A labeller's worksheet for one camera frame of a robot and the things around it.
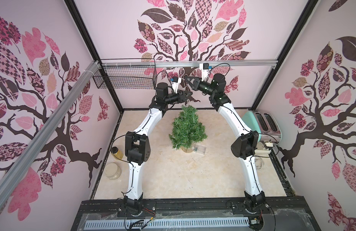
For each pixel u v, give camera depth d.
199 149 0.96
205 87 0.72
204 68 0.71
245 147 0.60
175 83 0.77
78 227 0.69
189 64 0.95
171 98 0.76
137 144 0.59
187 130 0.73
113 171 0.81
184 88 0.80
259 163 0.90
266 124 0.87
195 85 0.71
